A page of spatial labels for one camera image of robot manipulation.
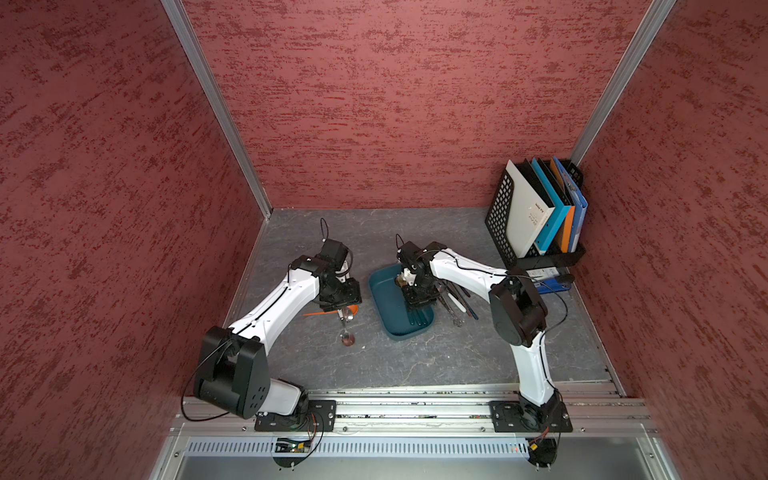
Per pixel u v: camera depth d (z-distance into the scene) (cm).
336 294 71
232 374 42
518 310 53
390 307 95
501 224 105
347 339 85
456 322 90
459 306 95
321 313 85
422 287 79
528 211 88
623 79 83
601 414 76
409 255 79
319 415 75
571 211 82
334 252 68
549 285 99
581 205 84
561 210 82
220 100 87
